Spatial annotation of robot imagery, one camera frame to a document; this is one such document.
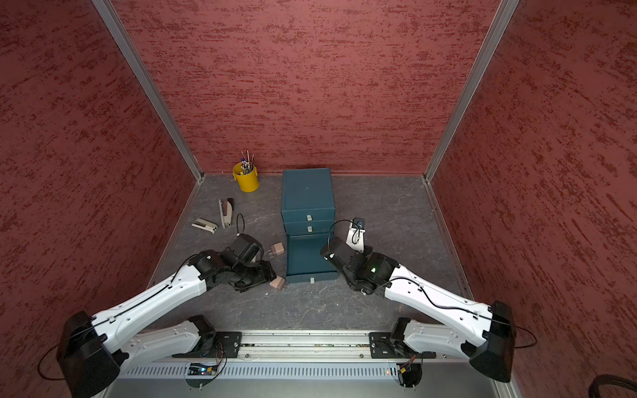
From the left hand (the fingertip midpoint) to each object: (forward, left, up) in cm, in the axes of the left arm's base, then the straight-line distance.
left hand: (267, 285), depth 77 cm
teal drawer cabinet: (+22, -12, +11) cm, 28 cm away
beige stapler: (+36, +25, -8) cm, 44 cm away
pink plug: (+17, 0, -7) cm, 18 cm away
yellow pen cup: (+48, +17, -3) cm, 51 cm away
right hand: (+8, -25, +8) cm, 27 cm away
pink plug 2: (+3, -2, -5) cm, 6 cm away
